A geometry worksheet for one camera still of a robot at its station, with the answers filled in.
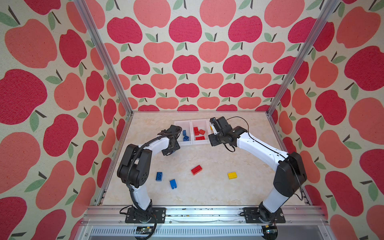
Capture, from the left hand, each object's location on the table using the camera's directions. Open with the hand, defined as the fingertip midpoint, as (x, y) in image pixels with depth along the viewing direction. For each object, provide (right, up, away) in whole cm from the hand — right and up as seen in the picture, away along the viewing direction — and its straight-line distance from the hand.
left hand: (175, 149), depth 97 cm
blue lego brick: (-8, -15, -11) cm, 20 cm away
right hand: (+26, +9, -9) cm, 29 cm away
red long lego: (+14, -11, -9) cm, 20 cm away
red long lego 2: (+17, +6, +5) cm, 19 cm away
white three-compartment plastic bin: (+9, +16, +7) cm, 19 cm away
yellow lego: (+35, -14, -11) cm, 39 cm away
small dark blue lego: (+7, +7, +4) cm, 10 cm away
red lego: (+14, +11, +11) cm, 21 cm away
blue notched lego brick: (0, -18, -14) cm, 23 cm away
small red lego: (+18, +11, +11) cm, 24 cm away
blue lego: (+6, +10, +11) cm, 16 cm away
